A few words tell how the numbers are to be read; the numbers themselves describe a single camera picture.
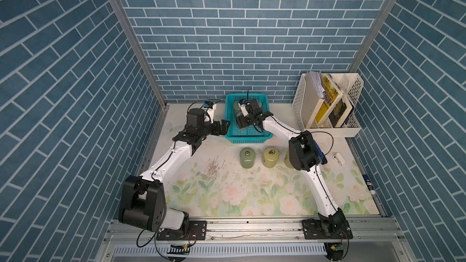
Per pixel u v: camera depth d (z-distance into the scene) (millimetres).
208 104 737
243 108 930
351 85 1050
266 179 889
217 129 752
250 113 850
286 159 678
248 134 1054
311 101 883
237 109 999
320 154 954
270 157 882
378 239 742
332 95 934
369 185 894
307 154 652
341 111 963
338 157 935
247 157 866
